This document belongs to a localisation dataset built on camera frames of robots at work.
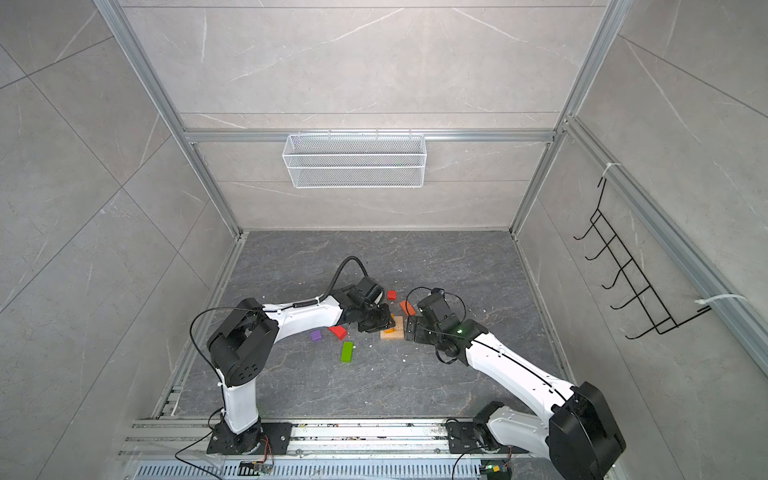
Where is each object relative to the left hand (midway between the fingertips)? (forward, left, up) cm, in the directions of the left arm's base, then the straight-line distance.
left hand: (396, 319), depth 90 cm
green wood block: (-8, +15, -5) cm, 18 cm away
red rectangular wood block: (-2, +18, -3) cm, 18 cm away
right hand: (-4, -7, +4) cm, 9 cm away
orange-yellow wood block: (-3, +2, -1) cm, 4 cm away
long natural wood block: (-3, 0, -4) cm, 5 cm away
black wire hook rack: (-15, -53, +28) cm, 62 cm away
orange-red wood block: (+6, -4, -4) cm, 8 cm away
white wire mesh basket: (+48, +13, +25) cm, 55 cm away
